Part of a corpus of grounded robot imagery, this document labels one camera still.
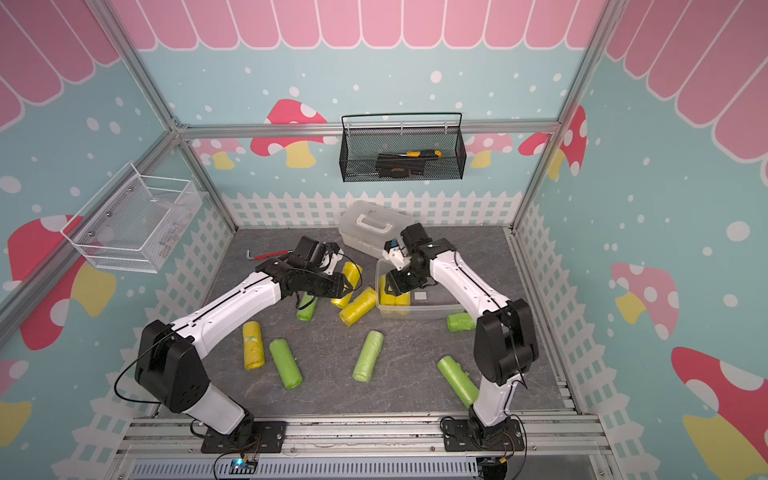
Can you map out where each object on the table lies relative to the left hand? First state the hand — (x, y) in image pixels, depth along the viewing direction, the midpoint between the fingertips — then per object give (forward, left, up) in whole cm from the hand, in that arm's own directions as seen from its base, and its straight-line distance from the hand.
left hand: (345, 292), depth 84 cm
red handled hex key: (+26, +35, -16) cm, 46 cm away
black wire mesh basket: (+41, -2, +20) cm, 46 cm away
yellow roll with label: (+5, -2, +3) cm, 6 cm away
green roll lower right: (-20, -32, -13) cm, 40 cm away
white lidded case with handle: (+30, -3, -4) cm, 31 cm away
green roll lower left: (-16, +17, -13) cm, 27 cm away
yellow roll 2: (+4, -11, -9) cm, 15 cm away
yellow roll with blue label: (+5, -17, -12) cm, 21 cm away
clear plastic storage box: (+7, -27, -15) cm, 32 cm away
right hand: (+3, -14, -1) cm, 14 cm away
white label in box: (+8, -22, -14) cm, 27 cm away
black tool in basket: (+33, -13, +19) cm, 41 cm away
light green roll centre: (-14, -7, -12) cm, 20 cm away
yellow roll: (0, -1, -11) cm, 11 cm away
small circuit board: (-40, +23, -18) cm, 49 cm away
